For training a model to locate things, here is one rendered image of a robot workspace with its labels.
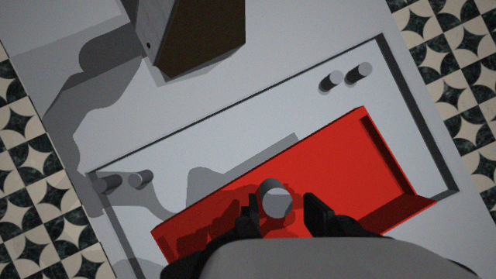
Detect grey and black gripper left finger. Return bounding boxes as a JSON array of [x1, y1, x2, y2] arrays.
[[160, 193, 263, 279]]

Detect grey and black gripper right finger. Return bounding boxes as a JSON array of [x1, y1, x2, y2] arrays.
[[304, 192, 394, 239]]

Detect grey cylinder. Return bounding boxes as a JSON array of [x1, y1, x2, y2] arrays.
[[346, 62, 373, 83], [128, 170, 153, 188], [321, 70, 344, 90], [259, 178, 293, 219], [92, 174, 122, 193]]

